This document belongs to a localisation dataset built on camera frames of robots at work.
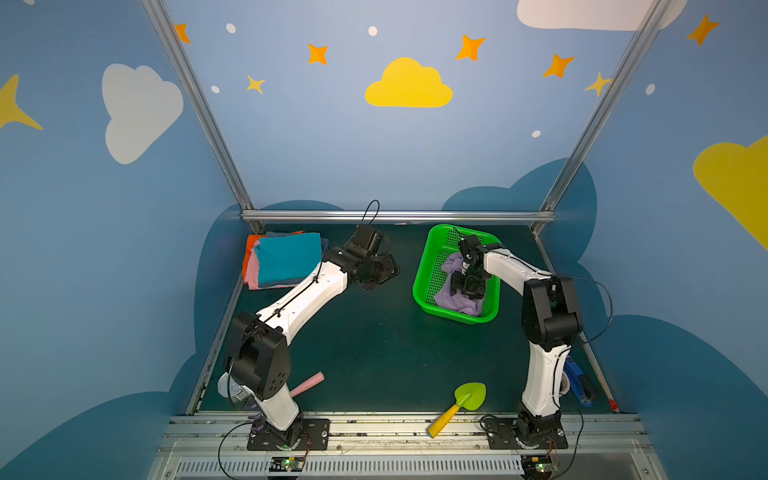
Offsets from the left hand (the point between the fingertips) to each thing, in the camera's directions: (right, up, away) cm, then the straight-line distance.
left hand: (399, 272), depth 84 cm
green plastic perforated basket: (+15, +10, +24) cm, 30 cm away
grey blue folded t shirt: (-26, +9, +23) cm, 36 cm away
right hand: (+21, -7, +15) cm, 27 cm away
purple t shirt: (+20, -10, +10) cm, 25 cm away
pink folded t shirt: (-50, -3, +17) cm, 53 cm away
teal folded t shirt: (-41, +4, +21) cm, 46 cm away
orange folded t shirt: (-54, +11, +26) cm, 61 cm away
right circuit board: (+33, -47, -12) cm, 58 cm away
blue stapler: (+49, -28, -2) cm, 56 cm away
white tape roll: (+46, -31, -2) cm, 56 cm away
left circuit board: (-28, -46, -13) cm, 55 cm away
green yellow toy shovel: (+18, -33, -5) cm, 38 cm away
